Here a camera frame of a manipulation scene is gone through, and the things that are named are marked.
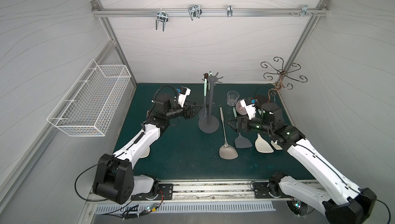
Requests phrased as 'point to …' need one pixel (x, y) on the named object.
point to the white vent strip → (139, 208)
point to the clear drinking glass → (232, 96)
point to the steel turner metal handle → (226, 151)
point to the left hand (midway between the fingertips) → (199, 105)
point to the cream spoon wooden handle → (146, 153)
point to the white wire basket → (89, 104)
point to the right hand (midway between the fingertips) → (231, 119)
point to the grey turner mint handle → (240, 142)
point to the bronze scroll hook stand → (281, 74)
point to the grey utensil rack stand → (209, 123)
